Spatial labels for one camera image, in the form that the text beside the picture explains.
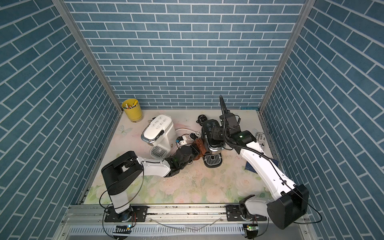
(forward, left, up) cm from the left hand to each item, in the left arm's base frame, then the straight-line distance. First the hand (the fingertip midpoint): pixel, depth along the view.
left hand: (207, 147), depth 86 cm
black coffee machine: (-3, -4, -9) cm, 10 cm away
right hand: (+3, -5, +12) cm, 13 cm away
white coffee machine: (+2, +25, +10) cm, 27 cm away
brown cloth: (0, +5, +2) cm, 6 cm away
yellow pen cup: (+28, +50, +1) cm, 58 cm away
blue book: (-8, -26, -10) cm, 29 cm away
